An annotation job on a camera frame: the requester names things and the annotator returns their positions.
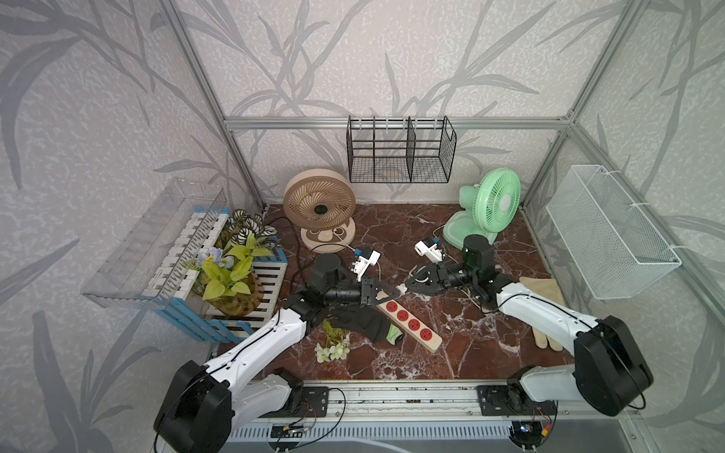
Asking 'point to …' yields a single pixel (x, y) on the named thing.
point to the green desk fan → (486, 209)
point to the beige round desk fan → (322, 201)
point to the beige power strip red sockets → (411, 324)
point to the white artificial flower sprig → (337, 343)
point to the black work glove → (367, 321)
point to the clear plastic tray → (143, 267)
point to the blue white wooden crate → (198, 318)
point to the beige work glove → (548, 289)
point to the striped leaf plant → (240, 226)
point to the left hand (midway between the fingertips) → (396, 300)
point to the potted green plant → (228, 281)
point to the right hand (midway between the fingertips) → (409, 289)
